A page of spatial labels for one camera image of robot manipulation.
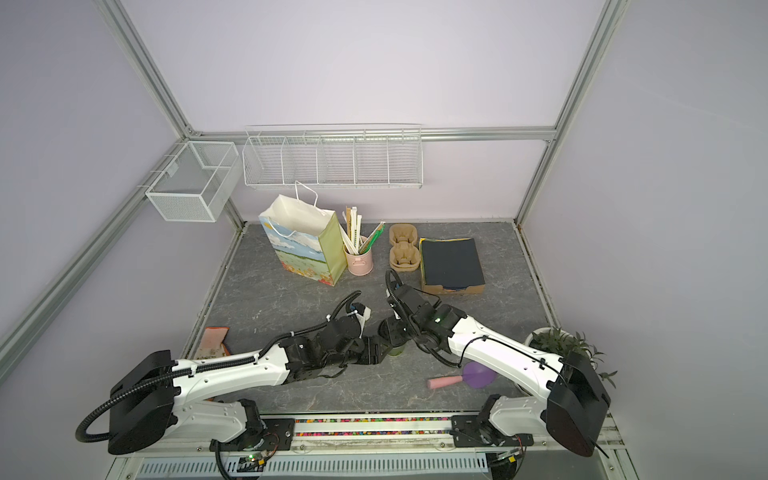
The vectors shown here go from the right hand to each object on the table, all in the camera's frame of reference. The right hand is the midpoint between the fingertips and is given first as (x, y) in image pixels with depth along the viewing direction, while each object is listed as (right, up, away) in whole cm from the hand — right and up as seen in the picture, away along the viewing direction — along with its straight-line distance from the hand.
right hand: (391, 327), depth 80 cm
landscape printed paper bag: (-24, +24, +3) cm, 34 cm away
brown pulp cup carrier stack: (+4, +19, +26) cm, 33 cm away
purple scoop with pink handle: (+24, -14, +3) cm, 28 cm away
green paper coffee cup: (+1, -8, +5) cm, 9 cm away
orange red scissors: (-54, -8, +9) cm, 56 cm away
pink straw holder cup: (-11, +16, +24) cm, 31 cm away
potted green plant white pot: (+40, -1, -9) cm, 41 cm away
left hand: (-2, -6, -2) cm, 6 cm away
